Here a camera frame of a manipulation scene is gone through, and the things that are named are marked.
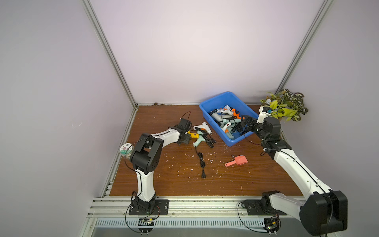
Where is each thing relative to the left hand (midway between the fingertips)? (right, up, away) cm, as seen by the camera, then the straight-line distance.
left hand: (186, 136), depth 100 cm
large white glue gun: (+24, +13, +3) cm, 28 cm away
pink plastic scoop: (+34, -13, -11) cm, 38 cm away
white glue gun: (+13, +6, +4) cm, 15 cm away
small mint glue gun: (+10, -1, -3) cm, 11 cm away
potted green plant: (+65, +22, -9) cm, 69 cm away
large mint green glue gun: (+30, +2, -3) cm, 30 cm away
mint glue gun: (+33, +11, +1) cm, 35 cm away
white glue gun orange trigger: (+27, +6, -3) cm, 28 cm away
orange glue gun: (+37, +16, +7) cm, 41 cm away
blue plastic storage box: (+26, +26, +12) cm, 39 cm away
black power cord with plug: (+11, -15, -11) cm, 22 cm away
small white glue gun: (+31, +19, +9) cm, 37 cm away
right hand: (+37, +15, -22) cm, 45 cm away
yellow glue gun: (+5, +2, -2) cm, 6 cm away
